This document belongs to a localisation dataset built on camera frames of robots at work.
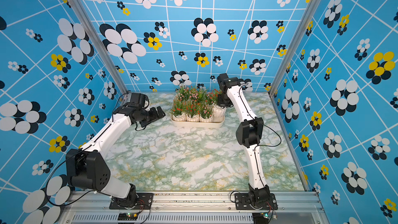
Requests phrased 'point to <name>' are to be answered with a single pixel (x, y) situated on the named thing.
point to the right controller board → (260, 218)
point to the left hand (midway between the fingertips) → (161, 115)
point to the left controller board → (127, 216)
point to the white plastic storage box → (218, 123)
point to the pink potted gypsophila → (197, 96)
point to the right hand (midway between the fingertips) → (226, 104)
